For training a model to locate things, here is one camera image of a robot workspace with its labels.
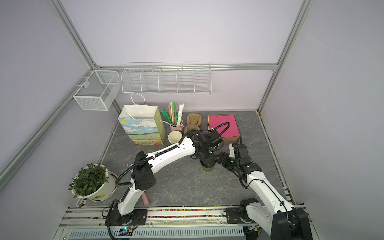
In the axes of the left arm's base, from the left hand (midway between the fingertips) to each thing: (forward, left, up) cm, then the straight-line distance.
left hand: (207, 162), depth 79 cm
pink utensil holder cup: (+28, +17, -4) cm, 33 cm away
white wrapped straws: (+36, +15, +1) cm, 39 cm away
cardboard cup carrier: (+39, +6, -10) cm, 41 cm away
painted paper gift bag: (+22, +35, +9) cm, 42 cm away
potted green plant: (-8, +54, +4) cm, 55 cm away
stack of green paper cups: (+20, +19, -3) cm, 28 cm away
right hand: (+3, -7, -3) cm, 8 cm away
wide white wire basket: (+53, +6, +18) cm, 56 cm away
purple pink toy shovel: (-14, +34, -9) cm, 38 cm away
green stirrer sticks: (+34, +24, +5) cm, 42 cm away
